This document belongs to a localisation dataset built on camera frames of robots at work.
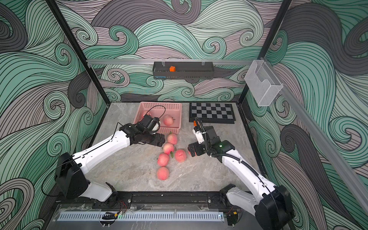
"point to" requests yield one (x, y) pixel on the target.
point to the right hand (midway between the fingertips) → (197, 145)
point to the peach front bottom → (163, 173)
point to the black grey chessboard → (212, 112)
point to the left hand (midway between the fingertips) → (158, 138)
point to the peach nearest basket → (172, 139)
